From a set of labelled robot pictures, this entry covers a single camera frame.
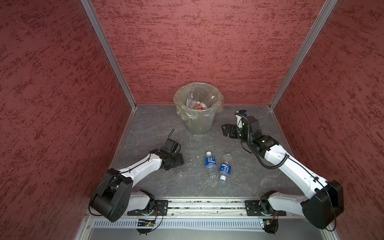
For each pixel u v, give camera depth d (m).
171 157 0.76
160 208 0.74
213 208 0.76
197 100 1.04
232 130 0.70
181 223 0.77
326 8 0.71
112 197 0.42
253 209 0.74
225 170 0.81
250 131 0.58
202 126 1.01
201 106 0.95
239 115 0.58
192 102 0.99
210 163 0.85
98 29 0.79
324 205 0.38
